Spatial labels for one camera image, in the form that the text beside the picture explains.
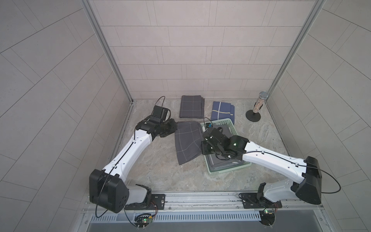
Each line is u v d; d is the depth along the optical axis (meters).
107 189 0.38
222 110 1.09
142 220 0.65
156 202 0.71
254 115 1.05
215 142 0.54
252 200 0.71
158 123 0.59
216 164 0.80
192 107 1.10
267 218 0.67
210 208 0.71
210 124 0.65
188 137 0.77
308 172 0.39
